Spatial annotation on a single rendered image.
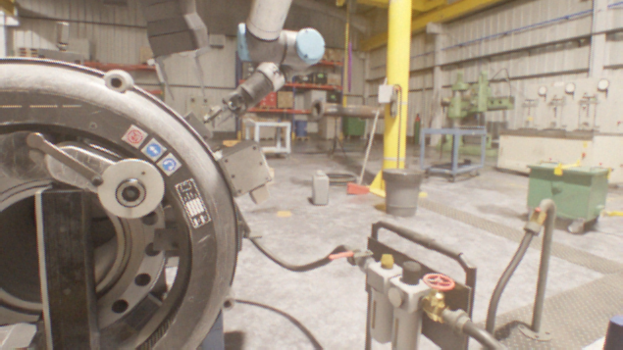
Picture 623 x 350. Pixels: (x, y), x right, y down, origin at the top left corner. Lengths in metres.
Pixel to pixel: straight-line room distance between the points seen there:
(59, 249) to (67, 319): 0.13
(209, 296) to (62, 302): 0.27
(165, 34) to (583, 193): 3.18
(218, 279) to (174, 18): 0.53
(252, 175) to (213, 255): 0.19
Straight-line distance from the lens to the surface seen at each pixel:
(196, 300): 0.77
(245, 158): 0.72
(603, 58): 11.53
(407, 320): 0.93
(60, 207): 0.67
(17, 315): 0.93
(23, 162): 0.74
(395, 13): 4.22
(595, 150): 5.95
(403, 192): 3.06
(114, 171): 0.66
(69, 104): 0.67
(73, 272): 0.71
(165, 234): 0.82
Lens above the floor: 0.87
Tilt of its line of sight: 6 degrees down
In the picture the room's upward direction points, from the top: 1 degrees clockwise
